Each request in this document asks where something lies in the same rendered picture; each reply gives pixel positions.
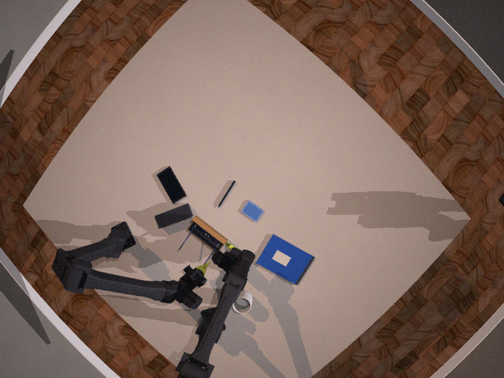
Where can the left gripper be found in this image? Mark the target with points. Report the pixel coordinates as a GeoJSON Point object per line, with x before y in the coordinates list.
{"type": "Point", "coordinates": [203, 268]}

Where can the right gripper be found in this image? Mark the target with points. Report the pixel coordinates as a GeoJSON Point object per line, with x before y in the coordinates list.
{"type": "Point", "coordinates": [233, 249]}

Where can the white mug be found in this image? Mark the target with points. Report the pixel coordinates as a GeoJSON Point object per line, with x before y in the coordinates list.
{"type": "Point", "coordinates": [242, 305]}

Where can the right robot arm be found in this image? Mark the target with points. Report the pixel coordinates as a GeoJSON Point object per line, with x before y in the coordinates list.
{"type": "Point", "coordinates": [208, 330]}

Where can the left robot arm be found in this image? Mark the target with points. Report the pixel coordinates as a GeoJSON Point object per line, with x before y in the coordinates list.
{"type": "Point", "coordinates": [76, 280]}

